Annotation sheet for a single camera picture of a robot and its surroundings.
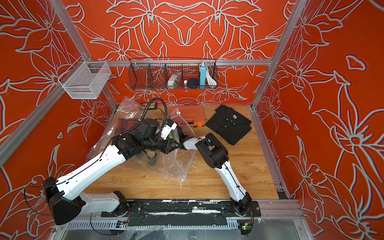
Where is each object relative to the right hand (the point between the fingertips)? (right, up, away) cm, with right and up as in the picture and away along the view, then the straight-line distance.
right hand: (152, 140), depth 93 cm
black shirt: (+54, +10, +15) cm, 57 cm away
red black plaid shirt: (-21, +10, +9) cm, 25 cm away
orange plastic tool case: (+27, +17, +16) cm, 35 cm away
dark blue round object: (+26, +37, +2) cm, 45 cm away
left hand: (+20, +1, -24) cm, 32 cm away
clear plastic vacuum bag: (+19, -7, -23) cm, 31 cm away
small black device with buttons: (-7, +24, +25) cm, 35 cm away
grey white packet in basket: (+14, +38, -1) cm, 41 cm away
